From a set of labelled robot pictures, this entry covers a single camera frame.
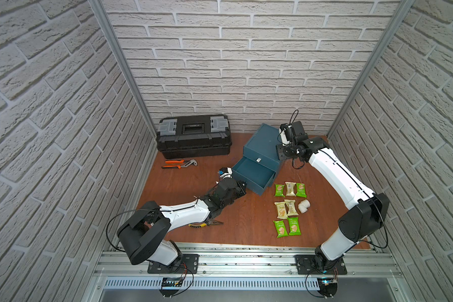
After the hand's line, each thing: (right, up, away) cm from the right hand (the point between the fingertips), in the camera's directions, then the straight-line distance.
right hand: (285, 150), depth 84 cm
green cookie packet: (0, -21, +11) cm, 23 cm away
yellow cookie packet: (+6, -19, +11) cm, 22 cm away
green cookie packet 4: (+4, -35, -1) cm, 36 cm away
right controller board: (+12, -53, -14) cm, 56 cm away
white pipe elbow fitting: (+10, -27, +4) cm, 29 cm away
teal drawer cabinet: (-10, +3, +4) cm, 11 cm away
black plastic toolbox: (-43, +8, +12) cm, 46 cm away
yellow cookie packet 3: (+4, -28, +4) cm, 29 cm away
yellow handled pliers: (-40, -34, -1) cm, 53 cm away
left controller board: (-49, -53, -11) cm, 73 cm away
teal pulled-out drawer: (-12, -12, +2) cm, 17 cm away
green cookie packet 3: (-3, -36, -2) cm, 36 cm away
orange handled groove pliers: (-51, -7, +20) cm, 55 cm away
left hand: (-16, -14, -1) cm, 21 cm away
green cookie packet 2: (+11, -21, +11) cm, 26 cm away
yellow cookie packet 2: (-1, -29, +4) cm, 30 cm away
